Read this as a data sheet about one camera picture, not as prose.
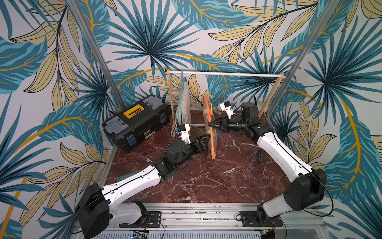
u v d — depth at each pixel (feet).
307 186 1.36
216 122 2.31
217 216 2.50
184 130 2.11
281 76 2.46
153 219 2.40
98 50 2.70
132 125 2.89
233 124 2.15
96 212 1.27
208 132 2.51
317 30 2.47
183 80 3.28
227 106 2.26
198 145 2.02
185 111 2.69
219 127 2.21
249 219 2.40
